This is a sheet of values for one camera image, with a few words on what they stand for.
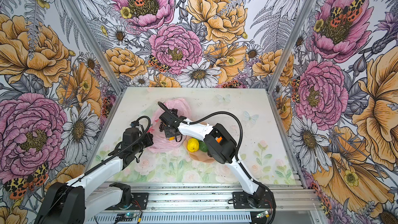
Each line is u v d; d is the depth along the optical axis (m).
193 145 0.84
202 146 0.87
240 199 0.74
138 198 0.75
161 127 0.99
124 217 0.71
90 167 0.85
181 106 0.96
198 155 0.87
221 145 0.57
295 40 0.92
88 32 0.89
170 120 0.76
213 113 0.60
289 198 0.76
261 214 0.72
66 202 0.42
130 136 0.66
